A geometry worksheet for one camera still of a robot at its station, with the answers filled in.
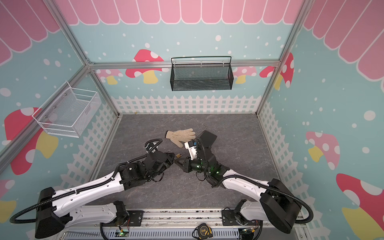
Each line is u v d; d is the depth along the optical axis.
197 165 0.67
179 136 1.06
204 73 0.93
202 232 0.68
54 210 0.40
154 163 0.54
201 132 1.09
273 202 0.41
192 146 0.70
